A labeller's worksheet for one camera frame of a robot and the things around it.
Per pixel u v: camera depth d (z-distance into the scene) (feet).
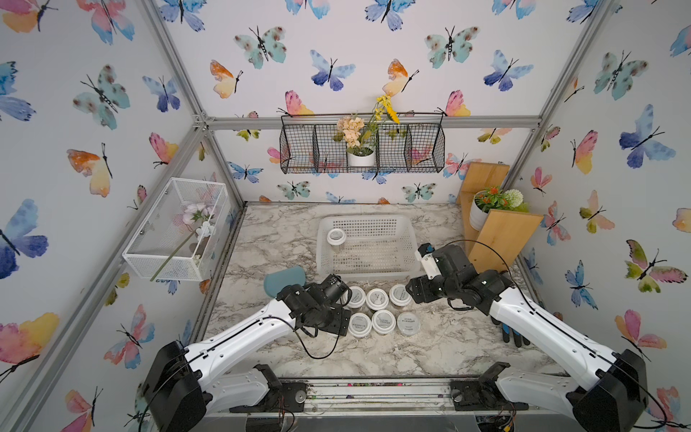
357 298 2.82
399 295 2.83
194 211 2.38
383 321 2.67
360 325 2.65
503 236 2.73
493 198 2.91
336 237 3.26
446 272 2.01
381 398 2.47
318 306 1.82
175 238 2.39
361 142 2.83
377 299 2.80
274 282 3.16
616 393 1.23
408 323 2.71
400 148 3.23
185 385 1.25
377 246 3.52
